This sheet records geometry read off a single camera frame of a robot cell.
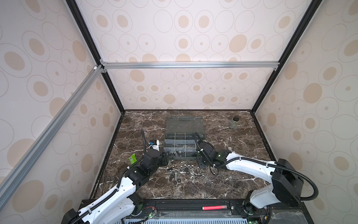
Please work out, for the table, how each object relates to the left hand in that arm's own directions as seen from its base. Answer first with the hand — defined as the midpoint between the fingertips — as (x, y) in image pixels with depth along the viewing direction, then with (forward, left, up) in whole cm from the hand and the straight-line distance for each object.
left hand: (171, 151), depth 79 cm
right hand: (-1, -17, -9) cm, 19 cm away
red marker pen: (-26, -25, -13) cm, 38 cm away
